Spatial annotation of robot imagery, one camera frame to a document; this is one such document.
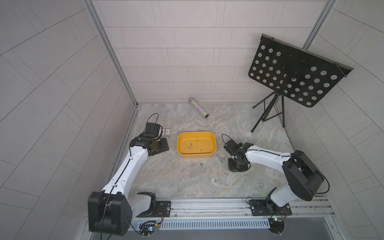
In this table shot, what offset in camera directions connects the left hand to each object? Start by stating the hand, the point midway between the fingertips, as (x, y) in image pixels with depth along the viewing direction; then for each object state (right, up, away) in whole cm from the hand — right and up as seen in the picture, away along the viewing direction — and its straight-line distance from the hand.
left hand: (166, 144), depth 83 cm
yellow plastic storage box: (+17, -2, +11) cm, 20 cm away
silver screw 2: (+14, -3, +9) cm, 17 cm away
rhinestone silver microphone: (+13, +27, +32) cm, 44 cm away
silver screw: (+20, -12, +4) cm, 23 cm away
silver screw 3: (+17, 0, +13) cm, 21 cm away
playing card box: (-3, +5, +14) cm, 15 cm away
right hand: (+37, -16, +3) cm, 41 cm away
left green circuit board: (-6, -36, -14) cm, 39 cm away
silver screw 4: (+20, -5, +8) cm, 22 cm away
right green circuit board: (+53, -33, -17) cm, 65 cm away
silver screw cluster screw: (+31, -10, +5) cm, 33 cm away
